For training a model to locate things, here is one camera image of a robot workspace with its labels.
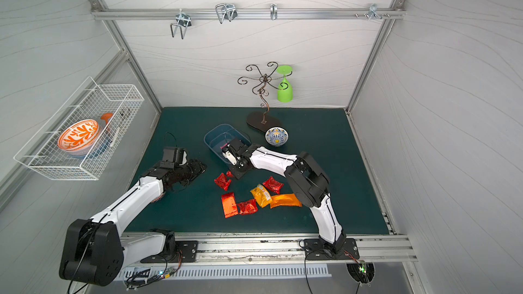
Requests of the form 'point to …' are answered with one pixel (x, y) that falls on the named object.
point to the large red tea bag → (229, 205)
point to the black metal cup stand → (259, 120)
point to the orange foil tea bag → (284, 199)
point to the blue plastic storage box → (219, 136)
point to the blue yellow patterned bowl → (276, 136)
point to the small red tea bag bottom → (246, 207)
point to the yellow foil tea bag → (261, 195)
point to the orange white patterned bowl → (77, 138)
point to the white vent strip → (152, 273)
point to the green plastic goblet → (284, 92)
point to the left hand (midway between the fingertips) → (204, 169)
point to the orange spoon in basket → (105, 116)
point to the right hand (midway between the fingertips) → (237, 168)
